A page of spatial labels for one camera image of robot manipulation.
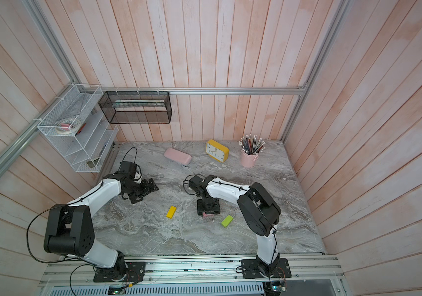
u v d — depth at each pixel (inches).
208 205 30.5
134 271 28.7
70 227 17.5
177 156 43.8
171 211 35.6
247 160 41.3
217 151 42.2
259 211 20.4
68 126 29.2
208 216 34.7
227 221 34.0
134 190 30.1
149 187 32.1
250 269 28.6
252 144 40.9
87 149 30.7
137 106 40.7
